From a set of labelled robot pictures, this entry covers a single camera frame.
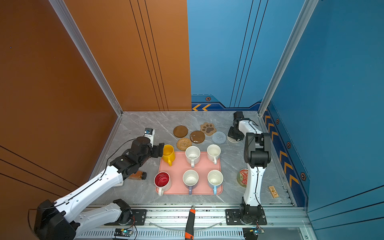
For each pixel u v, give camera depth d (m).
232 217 0.72
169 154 0.86
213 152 0.93
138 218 0.74
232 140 1.02
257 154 0.58
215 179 0.84
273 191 0.81
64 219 0.39
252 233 0.70
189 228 0.71
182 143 1.02
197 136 1.05
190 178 0.85
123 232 0.71
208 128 1.09
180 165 0.92
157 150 0.71
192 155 0.94
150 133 0.68
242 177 0.83
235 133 0.89
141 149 0.59
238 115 0.86
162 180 0.83
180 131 1.09
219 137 1.05
